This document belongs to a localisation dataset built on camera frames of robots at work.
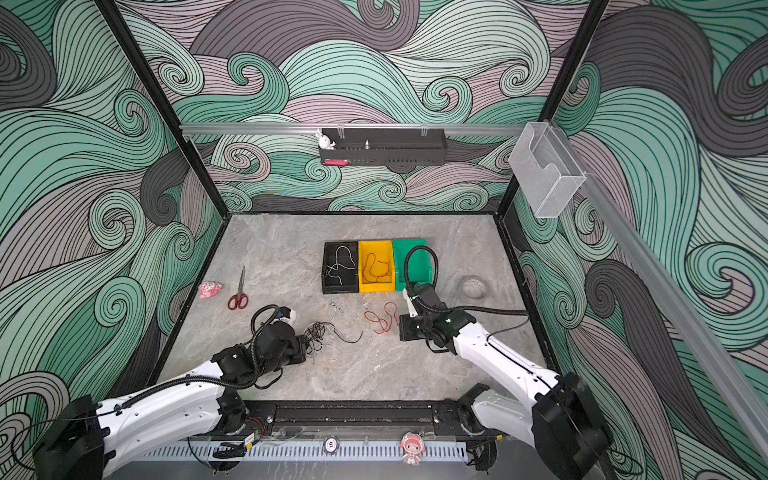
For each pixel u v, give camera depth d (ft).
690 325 1.60
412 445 2.20
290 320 2.50
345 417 2.44
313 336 2.85
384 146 3.11
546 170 2.55
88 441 1.31
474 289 3.20
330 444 2.29
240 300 3.12
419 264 3.45
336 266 3.38
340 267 3.37
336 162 2.91
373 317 2.75
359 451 2.29
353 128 3.03
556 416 1.26
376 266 3.31
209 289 3.10
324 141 2.80
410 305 2.20
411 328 2.40
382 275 3.30
